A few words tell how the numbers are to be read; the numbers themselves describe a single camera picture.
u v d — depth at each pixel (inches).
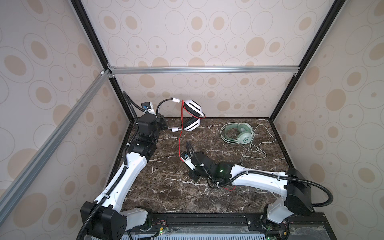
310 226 28.7
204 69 35.1
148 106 24.1
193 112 27.0
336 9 27.0
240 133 40.2
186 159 25.5
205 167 21.9
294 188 16.5
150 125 20.8
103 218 14.7
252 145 40.5
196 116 27.6
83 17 27.6
